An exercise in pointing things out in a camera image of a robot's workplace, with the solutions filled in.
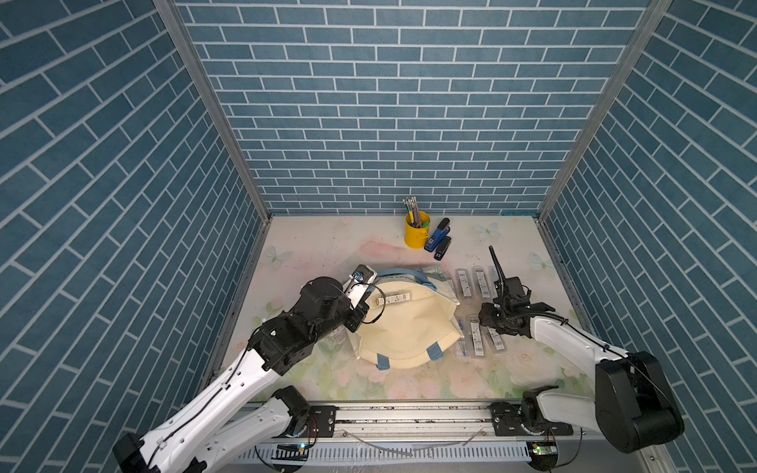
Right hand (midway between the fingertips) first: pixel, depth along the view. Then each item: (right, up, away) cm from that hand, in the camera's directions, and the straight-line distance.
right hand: (488, 316), depth 91 cm
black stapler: (-12, +21, +16) cm, 29 cm away
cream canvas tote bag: (-24, -1, +1) cm, 24 cm away
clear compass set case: (-5, +9, +8) cm, 14 cm away
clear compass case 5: (-30, +5, +1) cm, 30 cm away
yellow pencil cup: (-21, +25, +16) cm, 36 cm away
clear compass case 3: (-5, -6, -4) cm, 8 cm away
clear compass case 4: (+1, -6, -4) cm, 7 cm away
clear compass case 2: (-10, -9, -5) cm, 14 cm away
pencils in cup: (-23, +36, +13) cm, 44 cm away
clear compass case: (+1, +11, +11) cm, 16 cm away
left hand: (-34, +11, -21) cm, 41 cm away
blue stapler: (-13, +25, +18) cm, 34 cm away
